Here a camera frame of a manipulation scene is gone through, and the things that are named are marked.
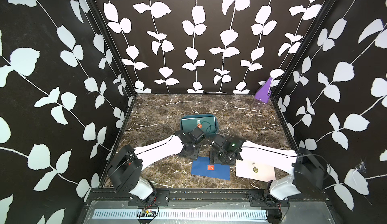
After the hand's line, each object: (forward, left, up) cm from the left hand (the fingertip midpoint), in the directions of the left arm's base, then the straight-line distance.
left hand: (193, 153), depth 83 cm
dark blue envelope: (-5, -4, -6) cm, 9 cm away
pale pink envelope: (-9, -34, -7) cm, 36 cm away
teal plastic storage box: (+30, -6, -5) cm, 31 cm away
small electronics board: (-26, +23, -7) cm, 35 cm away
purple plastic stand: (+46, -56, 0) cm, 73 cm away
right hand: (-4, -11, 0) cm, 11 cm away
